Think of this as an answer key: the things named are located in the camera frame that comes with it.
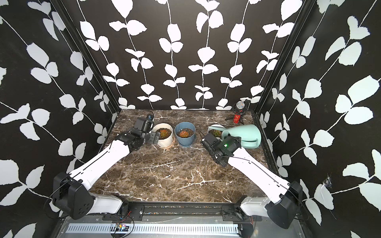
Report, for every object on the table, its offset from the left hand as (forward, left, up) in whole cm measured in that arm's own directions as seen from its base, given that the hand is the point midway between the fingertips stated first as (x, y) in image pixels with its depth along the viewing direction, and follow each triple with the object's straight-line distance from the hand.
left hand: (149, 130), depth 83 cm
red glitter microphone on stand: (+14, -55, -1) cm, 56 cm away
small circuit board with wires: (-44, +12, -20) cm, 50 cm away
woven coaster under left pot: (-1, -9, -18) cm, 20 cm away
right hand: (-12, -48, +8) cm, 50 cm away
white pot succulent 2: (+3, -41, -10) cm, 42 cm away
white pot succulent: (+7, -7, -11) cm, 15 cm away
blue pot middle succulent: (+7, -20, -12) cm, 25 cm away
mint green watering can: (-11, -53, +7) cm, 55 cm away
